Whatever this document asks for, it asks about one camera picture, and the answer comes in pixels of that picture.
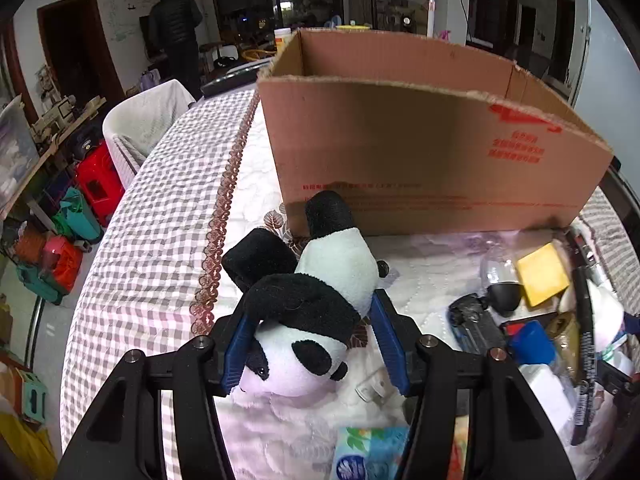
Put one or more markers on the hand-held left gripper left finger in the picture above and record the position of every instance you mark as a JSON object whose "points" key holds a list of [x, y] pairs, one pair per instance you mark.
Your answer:
{"points": [[235, 347]]}

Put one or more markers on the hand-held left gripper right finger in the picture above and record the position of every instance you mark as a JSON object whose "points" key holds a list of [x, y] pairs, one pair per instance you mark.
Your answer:
{"points": [[392, 347]]}

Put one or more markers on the panda plush toy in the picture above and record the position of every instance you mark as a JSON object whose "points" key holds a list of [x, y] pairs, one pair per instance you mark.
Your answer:
{"points": [[335, 265]]}

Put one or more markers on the cardboard box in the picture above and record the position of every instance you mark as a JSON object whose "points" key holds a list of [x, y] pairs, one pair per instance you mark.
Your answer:
{"points": [[400, 150]]}

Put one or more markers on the white plastic clip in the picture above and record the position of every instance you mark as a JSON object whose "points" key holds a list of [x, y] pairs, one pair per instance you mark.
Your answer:
{"points": [[371, 387]]}

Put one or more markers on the dark toy car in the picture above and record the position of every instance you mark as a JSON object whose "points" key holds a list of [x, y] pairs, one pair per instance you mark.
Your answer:
{"points": [[472, 320]]}

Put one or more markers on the blue tissue packet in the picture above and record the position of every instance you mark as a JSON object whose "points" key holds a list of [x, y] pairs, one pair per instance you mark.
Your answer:
{"points": [[365, 455]]}

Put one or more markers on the white bottle blue cap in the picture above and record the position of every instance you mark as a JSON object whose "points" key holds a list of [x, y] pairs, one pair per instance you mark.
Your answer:
{"points": [[532, 342]]}

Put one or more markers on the yellow sponge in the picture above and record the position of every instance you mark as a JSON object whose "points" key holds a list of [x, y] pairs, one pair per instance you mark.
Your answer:
{"points": [[542, 275]]}

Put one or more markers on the black marker pen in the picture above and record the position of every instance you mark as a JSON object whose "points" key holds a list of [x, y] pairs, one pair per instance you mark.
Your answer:
{"points": [[582, 340]]}

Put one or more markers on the teal bag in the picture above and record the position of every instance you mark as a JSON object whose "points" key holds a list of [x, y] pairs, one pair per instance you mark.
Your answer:
{"points": [[77, 215]]}

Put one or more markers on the red plastic stool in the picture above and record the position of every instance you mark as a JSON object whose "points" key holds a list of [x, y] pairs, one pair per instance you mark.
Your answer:
{"points": [[97, 175]]}

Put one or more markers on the white chair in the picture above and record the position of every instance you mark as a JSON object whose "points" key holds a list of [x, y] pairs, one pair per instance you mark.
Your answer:
{"points": [[145, 115]]}

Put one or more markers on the dark wooden door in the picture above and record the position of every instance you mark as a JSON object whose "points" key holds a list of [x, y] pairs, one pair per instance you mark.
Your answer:
{"points": [[75, 45]]}

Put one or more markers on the white lamp pole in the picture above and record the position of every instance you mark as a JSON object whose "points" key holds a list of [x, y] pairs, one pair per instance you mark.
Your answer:
{"points": [[433, 0]]}

